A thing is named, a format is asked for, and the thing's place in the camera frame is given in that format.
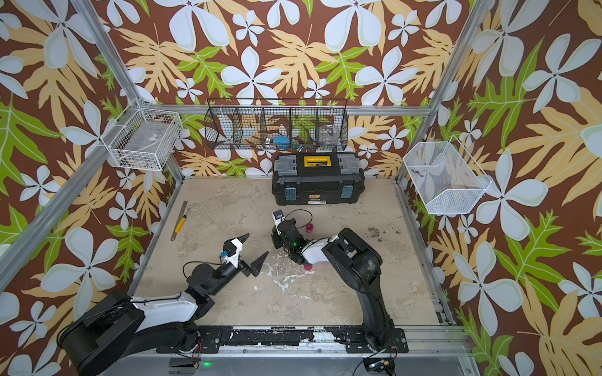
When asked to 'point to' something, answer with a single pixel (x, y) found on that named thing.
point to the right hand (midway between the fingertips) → (275, 227)
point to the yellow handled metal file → (182, 220)
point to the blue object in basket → (282, 142)
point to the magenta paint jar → (310, 228)
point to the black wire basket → (277, 124)
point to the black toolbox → (318, 178)
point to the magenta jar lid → (308, 268)
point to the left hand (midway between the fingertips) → (257, 240)
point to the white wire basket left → (144, 139)
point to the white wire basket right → (446, 178)
